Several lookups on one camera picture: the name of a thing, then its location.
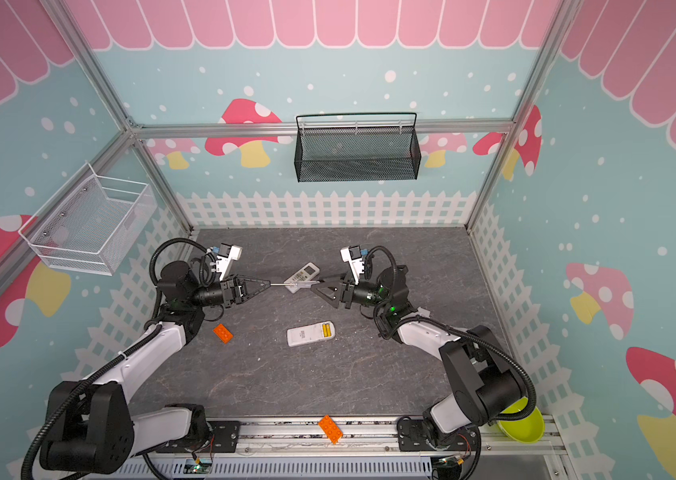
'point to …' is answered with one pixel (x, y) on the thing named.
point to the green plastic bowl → (527, 430)
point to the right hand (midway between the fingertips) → (315, 286)
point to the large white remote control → (309, 334)
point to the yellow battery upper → (326, 328)
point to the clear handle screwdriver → (297, 283)
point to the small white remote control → (305, 273)
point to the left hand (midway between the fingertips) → (268, 291)
